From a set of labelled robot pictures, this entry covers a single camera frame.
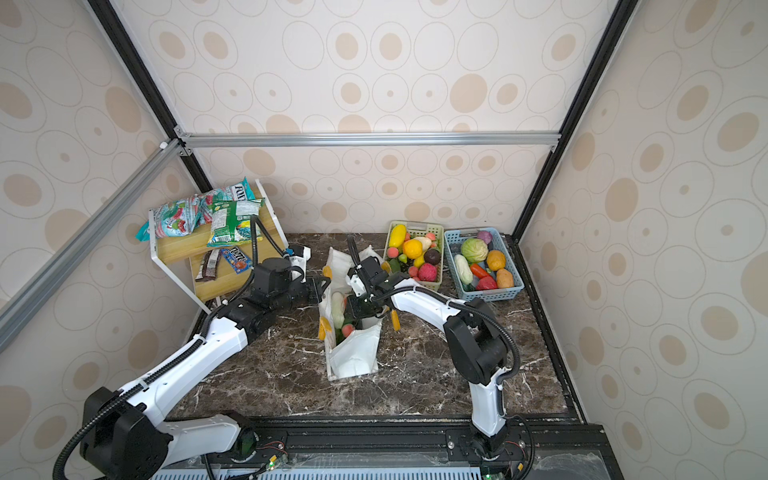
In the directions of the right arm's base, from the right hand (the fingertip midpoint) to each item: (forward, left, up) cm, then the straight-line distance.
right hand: (349, 313), depth 88 cm
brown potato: (+13, -50, -2) cm, 52 cm away
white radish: (+20, -38, -4) cm, 43 cm away
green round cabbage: (+26, -42, -2) cm, 50 cm away
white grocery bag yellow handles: (-13, -3, +13) cm, 19 cm away
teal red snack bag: (+11, +39, +29) cm, 50 cm away
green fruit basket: (+37, -28, -5) cm, 47 cm away
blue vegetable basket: (+32, -53, -5) cm, 62 cm away
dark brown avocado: (+23, -27, -1) cm, 36 cm away
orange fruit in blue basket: (+21, -49, -2) cm, 53 cm away
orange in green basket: (+26, -21, 0) cm, 33 cm away
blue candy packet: (+13, +33, +9) cm, 36 cm away
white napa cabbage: (+6, +5, -3) cm, 8 cm away
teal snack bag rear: (+23, +29, +27) cm, 46 cm away
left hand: (+1, +1, +16) cm, 16 cm away
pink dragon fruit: (+17, -25, -2) cm, 30 cm away
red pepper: (+14, -44, -4) cm, 46 cm away
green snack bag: (+10, +26, +28) cm, 40 cm away
